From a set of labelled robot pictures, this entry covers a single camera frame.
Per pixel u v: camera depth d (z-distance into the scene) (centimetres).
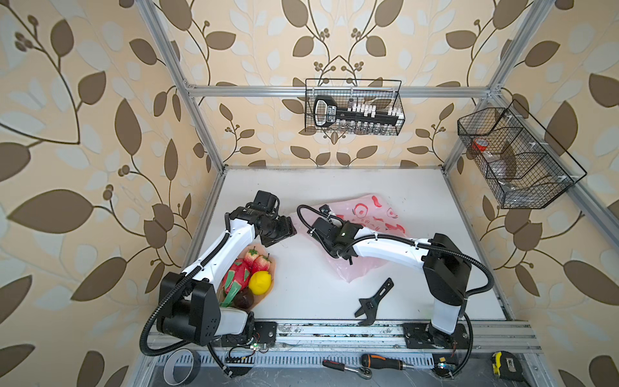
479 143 88
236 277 77
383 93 91
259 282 78
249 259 85
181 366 70
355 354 72
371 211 97
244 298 74
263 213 61
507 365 67
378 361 68
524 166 74
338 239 63
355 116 84
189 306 42
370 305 80
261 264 83
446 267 50
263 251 87
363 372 67
